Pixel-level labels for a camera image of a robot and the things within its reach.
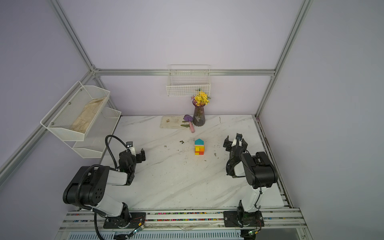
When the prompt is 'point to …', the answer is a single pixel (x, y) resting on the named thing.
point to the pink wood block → (199, 145)
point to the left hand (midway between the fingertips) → (134, 150)
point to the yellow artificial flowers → (202, 99)
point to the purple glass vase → (199, 118)
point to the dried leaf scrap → (182, 141)
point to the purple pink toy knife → (189, 118)
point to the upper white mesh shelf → (74, 114)
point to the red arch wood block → (200, 152)
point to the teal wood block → (199, 142)
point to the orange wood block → (202, 149)
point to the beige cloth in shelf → (81, 123)
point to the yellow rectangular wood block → (197, 149)
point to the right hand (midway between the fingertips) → (235, 136)
